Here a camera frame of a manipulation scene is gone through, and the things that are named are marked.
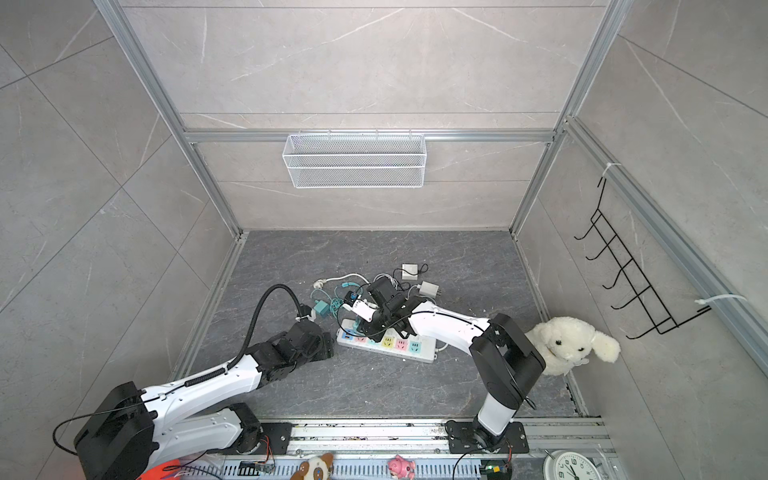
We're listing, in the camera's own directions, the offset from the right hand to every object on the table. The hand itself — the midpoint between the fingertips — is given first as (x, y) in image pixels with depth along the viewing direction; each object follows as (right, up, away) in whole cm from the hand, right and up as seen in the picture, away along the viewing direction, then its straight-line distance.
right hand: (363, 320), depth 87 cm
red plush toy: (-40, -27, -24) cm, 54 cm away
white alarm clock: (+49, -29, -20) cm, 60 cm away
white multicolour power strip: (+9, -7, 0) cm, 11 cm away
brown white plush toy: (-9, -30, -20) cm, 37 cm away
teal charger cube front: (-14, +2, +8) cm, 16 cm away
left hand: (-10, -4, -2) cm, 11 cm away
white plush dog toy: (+50, -1, -17) cm, 53 cm away
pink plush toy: (+11, -30, -20) cm, 37 cm away
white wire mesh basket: (-5, +52, +13) cm, 54 cm away
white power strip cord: (-16, +10, +15) cm, 24 cm away
